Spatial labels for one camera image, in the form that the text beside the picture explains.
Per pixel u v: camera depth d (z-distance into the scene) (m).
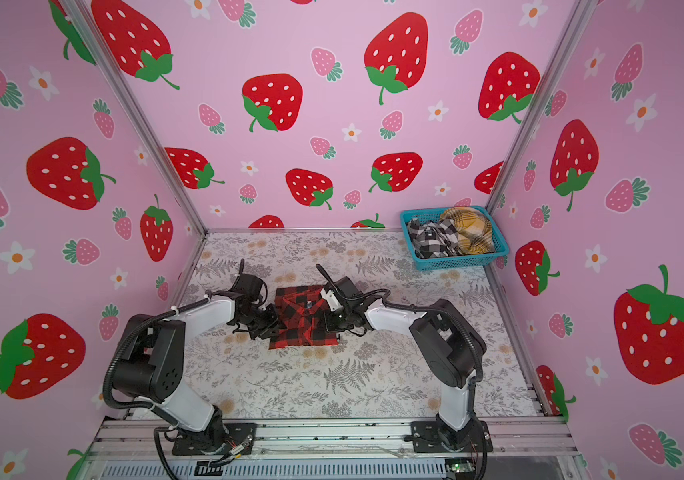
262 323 0.80
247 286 0.77
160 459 0.69
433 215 1.16
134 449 0.72
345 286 0.74
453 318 0.53
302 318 0.91
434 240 1.05
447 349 0.49
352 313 0.72
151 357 0.47
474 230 1.07
